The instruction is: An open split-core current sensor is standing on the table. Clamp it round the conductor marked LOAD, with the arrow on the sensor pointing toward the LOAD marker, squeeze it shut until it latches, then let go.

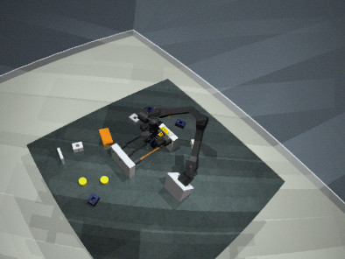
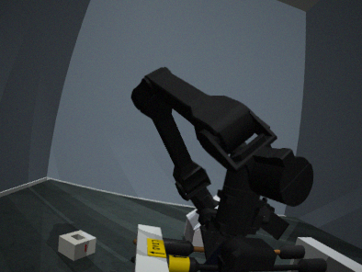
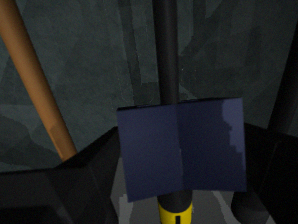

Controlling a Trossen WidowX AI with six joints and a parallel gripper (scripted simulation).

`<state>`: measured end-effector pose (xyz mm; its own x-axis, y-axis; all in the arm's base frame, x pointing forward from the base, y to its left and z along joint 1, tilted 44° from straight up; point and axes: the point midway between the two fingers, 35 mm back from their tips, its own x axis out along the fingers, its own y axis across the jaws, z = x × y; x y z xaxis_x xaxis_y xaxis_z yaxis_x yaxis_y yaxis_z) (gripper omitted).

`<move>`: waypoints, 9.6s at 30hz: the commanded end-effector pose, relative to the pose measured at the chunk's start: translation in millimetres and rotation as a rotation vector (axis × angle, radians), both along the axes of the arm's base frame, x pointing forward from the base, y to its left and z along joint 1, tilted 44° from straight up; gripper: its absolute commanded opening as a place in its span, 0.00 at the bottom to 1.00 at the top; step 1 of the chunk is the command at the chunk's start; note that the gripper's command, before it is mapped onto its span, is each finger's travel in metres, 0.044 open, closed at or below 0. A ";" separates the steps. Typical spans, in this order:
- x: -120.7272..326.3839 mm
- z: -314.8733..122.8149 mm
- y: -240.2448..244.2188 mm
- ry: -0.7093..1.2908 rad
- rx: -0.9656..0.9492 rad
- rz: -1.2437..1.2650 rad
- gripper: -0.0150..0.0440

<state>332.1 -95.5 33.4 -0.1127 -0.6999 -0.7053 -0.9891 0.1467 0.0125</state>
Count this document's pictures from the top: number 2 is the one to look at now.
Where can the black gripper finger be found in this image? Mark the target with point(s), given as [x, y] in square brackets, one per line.
[211, 240]
[223, 268]

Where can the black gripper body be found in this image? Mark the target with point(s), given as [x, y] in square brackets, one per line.
[233, 219]

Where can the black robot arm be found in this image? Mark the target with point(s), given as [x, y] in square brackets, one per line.
[222, 126]

